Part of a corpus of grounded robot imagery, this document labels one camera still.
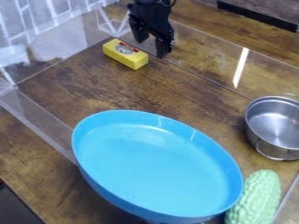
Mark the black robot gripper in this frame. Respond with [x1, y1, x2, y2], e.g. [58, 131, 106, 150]
[127, 0, 175, 58]

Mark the yellow brick with label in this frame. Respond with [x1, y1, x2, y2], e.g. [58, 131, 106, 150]
[103, 38, 149, 70]

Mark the blue plastic tray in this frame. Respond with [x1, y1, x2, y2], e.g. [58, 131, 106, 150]
[71, 110, 244, 224]

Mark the stainless steel pot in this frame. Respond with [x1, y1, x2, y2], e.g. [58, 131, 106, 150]
[245, 93, 299, 161]

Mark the green bitter gourd toy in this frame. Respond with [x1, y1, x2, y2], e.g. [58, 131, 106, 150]
[225, 170, 282, 224]

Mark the clear acrylic enclosure wall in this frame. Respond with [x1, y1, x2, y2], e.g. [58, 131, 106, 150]
[0, 0, 299, 224]

